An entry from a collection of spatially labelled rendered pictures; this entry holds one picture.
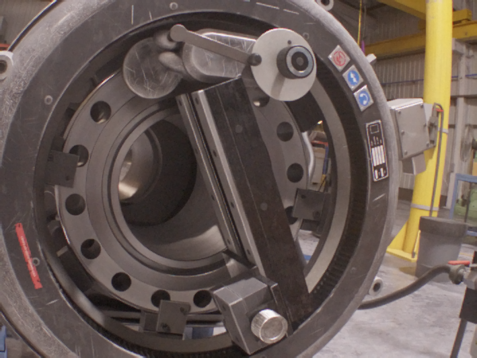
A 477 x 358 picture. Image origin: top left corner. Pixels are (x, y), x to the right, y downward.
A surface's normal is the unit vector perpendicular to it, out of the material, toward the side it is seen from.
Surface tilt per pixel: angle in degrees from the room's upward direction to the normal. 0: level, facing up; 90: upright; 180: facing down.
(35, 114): 90
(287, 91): 90
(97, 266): 90
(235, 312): 90
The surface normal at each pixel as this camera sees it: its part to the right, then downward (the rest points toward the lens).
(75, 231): 0.40, 0.09
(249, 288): -0.31, -0.92
